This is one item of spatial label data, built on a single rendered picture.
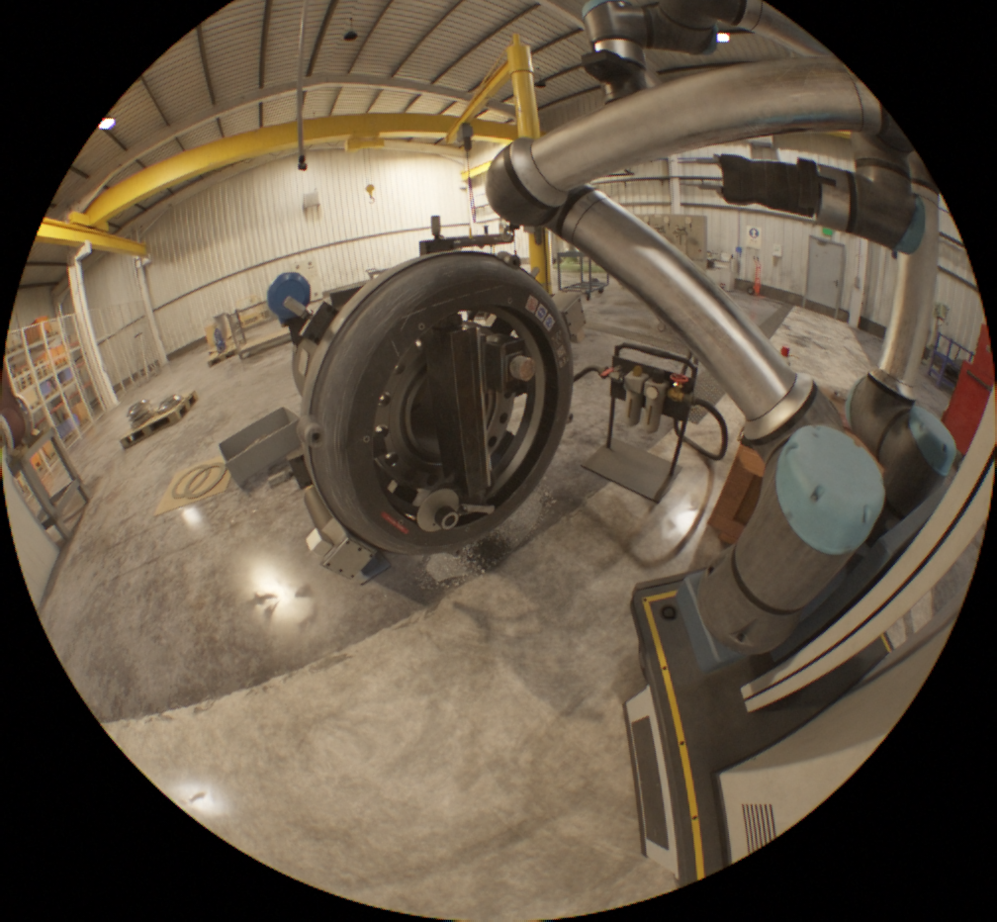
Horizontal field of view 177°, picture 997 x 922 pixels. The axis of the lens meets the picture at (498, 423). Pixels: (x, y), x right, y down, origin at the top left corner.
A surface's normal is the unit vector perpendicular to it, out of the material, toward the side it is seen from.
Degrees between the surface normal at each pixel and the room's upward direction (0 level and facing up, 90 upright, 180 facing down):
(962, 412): 90
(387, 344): 90
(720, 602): 70
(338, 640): 0
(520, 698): 0
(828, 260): 90
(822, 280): 90
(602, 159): 137
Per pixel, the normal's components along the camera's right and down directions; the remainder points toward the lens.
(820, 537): -0.77, 0.33
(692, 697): -0.09, -0.85
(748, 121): -0.16, 0.99
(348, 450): 0.68, 0.33
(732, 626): -0.85, 0.00
